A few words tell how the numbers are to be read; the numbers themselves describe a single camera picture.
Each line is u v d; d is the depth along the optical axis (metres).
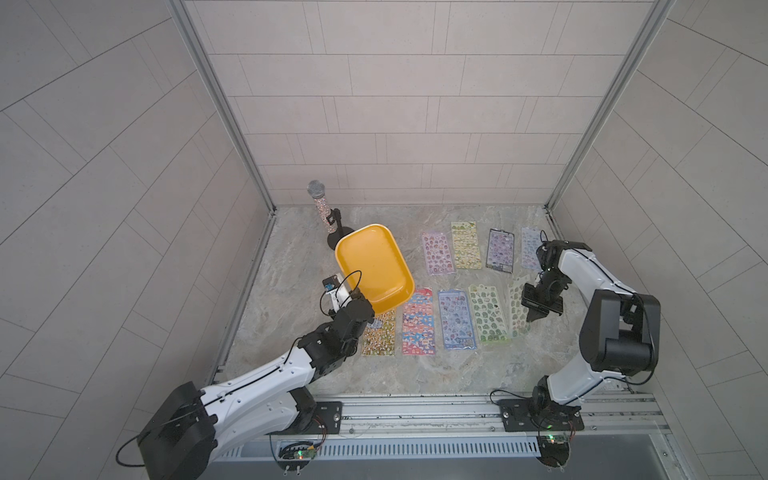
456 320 0.87
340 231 0.99
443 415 0.72
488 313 0.89
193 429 0.39
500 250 1.05
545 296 0.74
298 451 0.65
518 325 0.84
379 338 0.84
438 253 1.04
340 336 0.58
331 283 0.67
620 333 0.46
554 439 0.68
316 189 0.81
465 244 1.05
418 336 0.85
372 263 0.81
